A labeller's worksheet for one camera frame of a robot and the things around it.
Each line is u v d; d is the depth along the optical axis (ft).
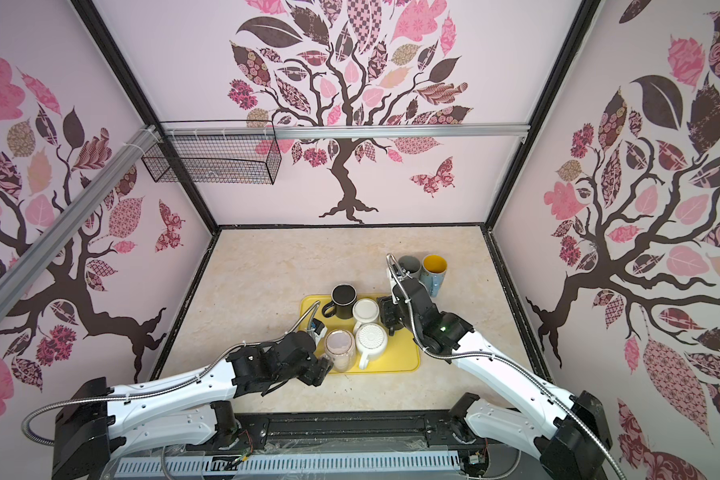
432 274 3.05
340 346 2.55
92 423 1.31
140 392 1.46
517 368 1.49
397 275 2.18
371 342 2.66
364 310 2.88
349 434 2.44
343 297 2.88
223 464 2.38
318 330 2.31
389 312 2.24
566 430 1.27
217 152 3.11
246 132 2.97
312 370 2.25
